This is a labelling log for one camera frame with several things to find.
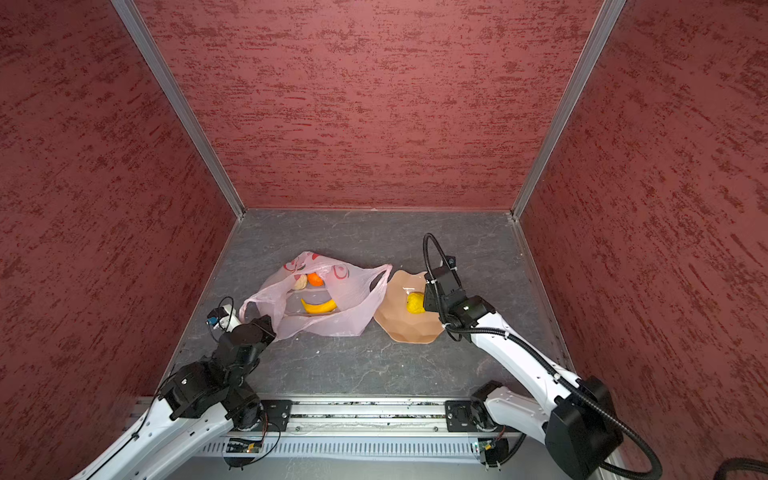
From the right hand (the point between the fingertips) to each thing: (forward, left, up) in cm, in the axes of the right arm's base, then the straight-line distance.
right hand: (435, 297), depth 83 cm
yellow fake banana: (+3, +35, -10) cm, 37 cm away
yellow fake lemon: (+2, +5, -7) cm, 9 cm away
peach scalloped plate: (+1, +9, -11) cm, 14 cm away
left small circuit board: (-32, +50, -13) cm, 61 cm away
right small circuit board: (-34, -10, -14) cm, 38 cm away
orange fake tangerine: (+11, +37, -7) cm, 40 cm away
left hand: (-7, +44, +2) cm, 45 cm away
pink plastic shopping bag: (+8, +38, -10) cm, 40 cm away
